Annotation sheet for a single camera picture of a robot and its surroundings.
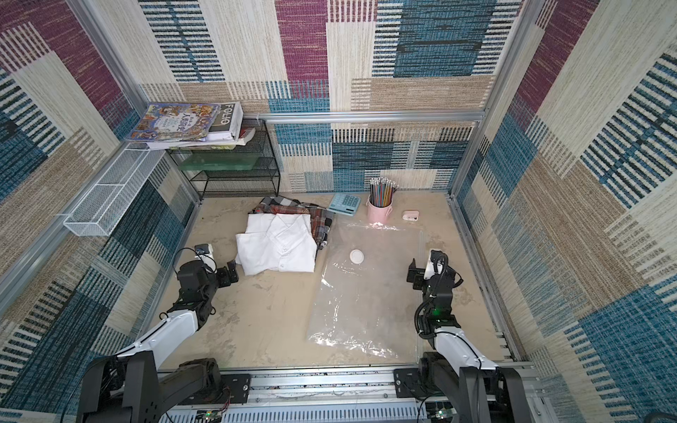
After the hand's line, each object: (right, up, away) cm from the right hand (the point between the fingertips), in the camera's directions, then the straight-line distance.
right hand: (431, 258), depth 86 cm
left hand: (-69, -2, +3) cm, 69 cm away
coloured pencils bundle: (-13, +24, +17) cm, 32 cm away
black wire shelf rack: (-61, +30, +8) cm, 69 cm away
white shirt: (-52, +4, +11) cm, 53 cm away
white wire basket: (-93, +16, -13) cm, 95 cm away
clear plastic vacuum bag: (-21, -14, +2) cm, 26 cm away
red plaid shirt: (-37, +13, +19) cm, 44 cm away
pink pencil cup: (-15, +14, +20) cm, 29 cm away
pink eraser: (0, +14, +24) cm, 28 cm away
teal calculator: (-27, +19, +29) cm, 45 cm away
